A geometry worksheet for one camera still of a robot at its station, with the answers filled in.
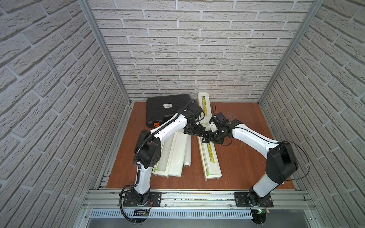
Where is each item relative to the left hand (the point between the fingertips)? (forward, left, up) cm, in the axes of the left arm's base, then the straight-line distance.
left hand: (201, 133), depth 87 cm
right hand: (-4, -4, -2) cm, 6 cm away
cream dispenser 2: (-16, -4, -1) cm, 17 cm away
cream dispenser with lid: (-13, +18, -6) cm, 23 cm away
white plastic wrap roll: (-16, +8, -8) cm, 19 cm away
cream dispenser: (+29, -5, -3) cm, 29 cm away
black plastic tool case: (+26, +29, -6) cm, 39 cm away
